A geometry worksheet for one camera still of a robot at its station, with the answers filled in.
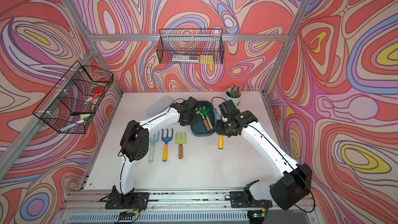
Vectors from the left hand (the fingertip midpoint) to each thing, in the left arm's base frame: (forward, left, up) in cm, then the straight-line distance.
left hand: (196, 121), depth 95 cm
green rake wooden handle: (-10, +9, -7) cm, 15 cm away
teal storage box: (+7, -10, -2) cm, 12 cm away
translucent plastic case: (+16, +26, -5) cm, 31 cm away
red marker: (0, +50, +24) cm, 56 cm away
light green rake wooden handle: (+8, -3, -1) cm, 9 cm away
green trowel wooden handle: (+10, -6, -1) cm, 11 cm away
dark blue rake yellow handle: (-8, +18, -7) cm, 21 cm away
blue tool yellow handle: (-20, -13, +11) cm, 26 cm away
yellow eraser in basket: (+26, -6, +28) cm, 38 cm away
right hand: (-15, -13, +10) cm, 23 cm away
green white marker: (-15, +59, +18) cm, 63 cm away
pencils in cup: (+17, -25, +10) cm, 32 cm away
